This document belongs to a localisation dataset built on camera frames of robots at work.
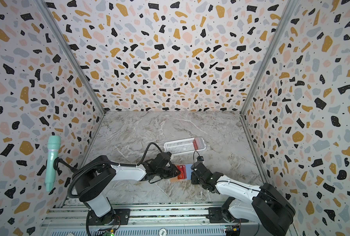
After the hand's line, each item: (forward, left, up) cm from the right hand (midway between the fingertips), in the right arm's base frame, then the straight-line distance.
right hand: (195, 176), depth 87 cm
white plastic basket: (+21, +7, 0) cm, 22 cm away
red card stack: (+21, -2, +4) cm, 21 cm away
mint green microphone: (-1, +62, +35) cm, 71 cm away
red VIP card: (+1, +7, 0) cm, 7 cm away
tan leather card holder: (+5, +4, 0) cm, 6 cm away
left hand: (0, +6, +3) cm, 7 cm away
